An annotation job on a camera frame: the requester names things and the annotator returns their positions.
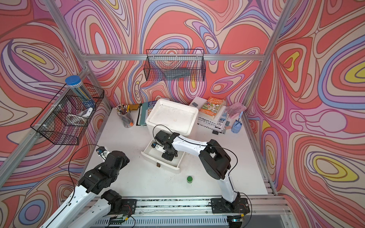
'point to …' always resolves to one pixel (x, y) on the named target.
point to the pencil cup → (123, 111)
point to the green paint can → (189, 179)
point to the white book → (199, 100)
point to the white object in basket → (85, 112)
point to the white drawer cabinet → (176, 118)
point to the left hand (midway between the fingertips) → (123, 157)
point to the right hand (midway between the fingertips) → (171, 156)
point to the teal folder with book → (146, 108)
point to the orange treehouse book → (211, 106)
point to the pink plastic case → (233, 109)
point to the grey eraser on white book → (194, 103)
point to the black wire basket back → (175, 65)
